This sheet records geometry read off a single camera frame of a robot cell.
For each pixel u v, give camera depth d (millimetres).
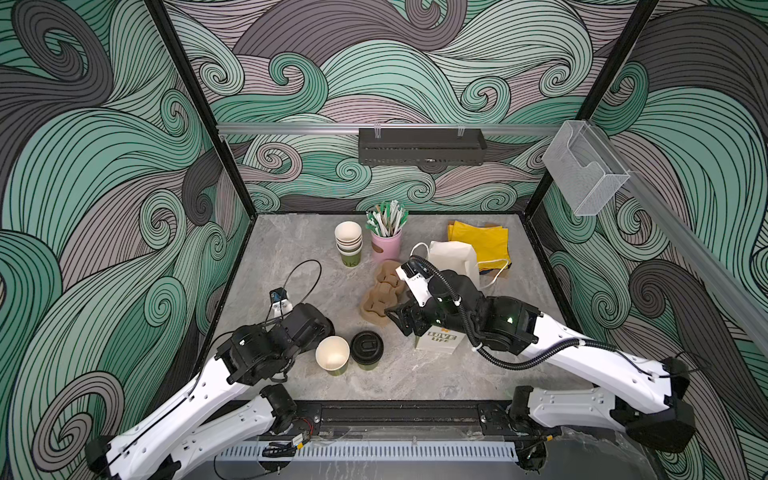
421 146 950
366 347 743
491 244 1043
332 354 826
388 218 960
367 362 733
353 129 933
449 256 800
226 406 448
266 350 472
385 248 974
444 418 745
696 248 587
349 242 905
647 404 391
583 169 791
